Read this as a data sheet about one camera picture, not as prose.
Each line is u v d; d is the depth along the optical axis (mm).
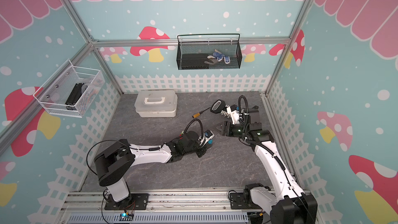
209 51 928
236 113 697
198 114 1080
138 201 745
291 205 376
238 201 742
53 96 674
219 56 895
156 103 997
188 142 674
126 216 727
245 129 593
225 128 668
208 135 742
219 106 1101
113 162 487
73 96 687
